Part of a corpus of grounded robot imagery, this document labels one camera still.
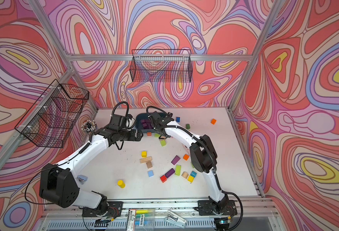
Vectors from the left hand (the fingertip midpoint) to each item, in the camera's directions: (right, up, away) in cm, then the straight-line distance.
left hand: (138, 134), depth 85 cm
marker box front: (+5, -40, -16) cm, 44 cm away
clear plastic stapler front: (+22, -40, -16) cm, 49 cm away
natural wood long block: (+4, -17, +5) cm, 18 cm away
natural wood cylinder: (+28, -24, -1) cm, 37 cm away
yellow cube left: (+2, -14, +8) cm, 16 cm away
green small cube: (+14, -7, +13) cm, 20 cm away
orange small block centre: (+30, -16, +7) cm, 34 cm away
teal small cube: (+33, -23, -1) cm, 41 cm away
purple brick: (+23, -17, +5) cm, 29 cm away
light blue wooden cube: (+7, -24, +1) cm, 25 cm away
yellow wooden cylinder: (-8, -27, -7) cm, 29 cm away
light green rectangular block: (+24, -22, +1) cm, 33 cm away
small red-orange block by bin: (+4, -1, +19) cm, 19 cm away
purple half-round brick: (+3, +7, +19) cm, 21 cm away
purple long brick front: (+19, -23, -1) cm, 30 cm away
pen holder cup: (-31, +5, +2) cm, 31 cm away
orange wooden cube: (+53, +8, +25) cm, 59 cm away
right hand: (+16, -1, +8) cm, 17 cm away
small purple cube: (0, +5, +20) cm, 20 cm away
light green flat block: (+9, -2, +16) cm, 19 cm away
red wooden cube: (+15, -26, -3) cm, 30 cm away
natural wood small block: (+6, -19, +2) cm, 20 cm away
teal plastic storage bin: (-1, +7, +19) cm, 20 cm away
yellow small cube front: (+31, -26, -2) cm, 41 cm away
